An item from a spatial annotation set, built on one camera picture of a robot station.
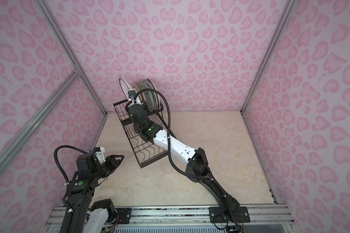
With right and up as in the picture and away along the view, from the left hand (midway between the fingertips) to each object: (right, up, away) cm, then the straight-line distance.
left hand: (123, 157), depth 77 cm
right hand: (+7, +32, -1) cm, 33 cm away
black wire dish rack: (+7, 0, +19) cm, 21 cm away
